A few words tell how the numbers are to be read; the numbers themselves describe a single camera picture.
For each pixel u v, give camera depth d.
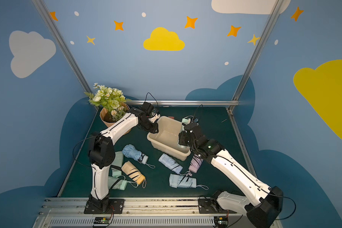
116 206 0.75
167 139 1.02
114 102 0.86
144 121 0.73
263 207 0.37
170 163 0.87
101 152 0.53
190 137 0.55
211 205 0.66
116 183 0.79
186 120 0.75
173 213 0.74
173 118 1.10
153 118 0.84
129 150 0.91
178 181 0.80
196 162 0.88
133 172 0.84
